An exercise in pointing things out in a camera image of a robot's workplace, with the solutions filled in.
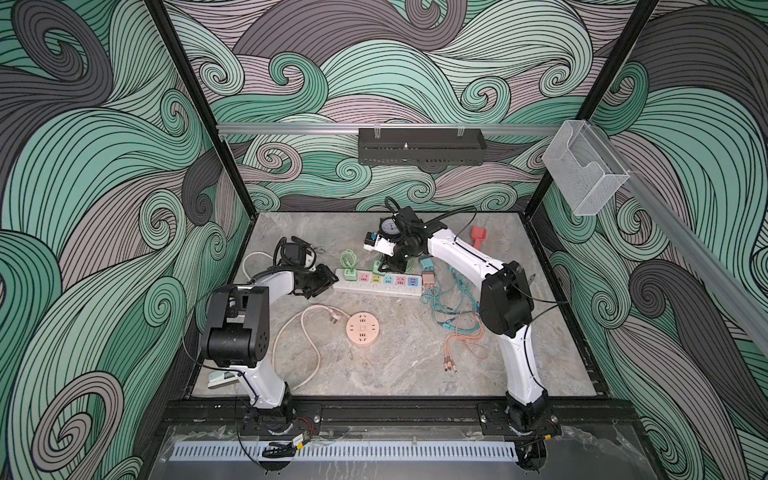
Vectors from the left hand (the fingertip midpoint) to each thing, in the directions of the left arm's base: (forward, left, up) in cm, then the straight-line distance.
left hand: (334, 278), depth 96 cm
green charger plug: (0, -14, +7) cm, 15 cm away
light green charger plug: (+6, -5, +1) cm, 8 cm away
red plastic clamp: (+24, -53, -3) cm, 59 cm away
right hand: (+3, -16, +6) cm, 18 cm away
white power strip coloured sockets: (0, -15, -2) cm, 15 cm away
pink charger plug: (+2, -32, -2) cm, 32 cm away
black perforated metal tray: (+33, -29, +28) cm, 52 cm away
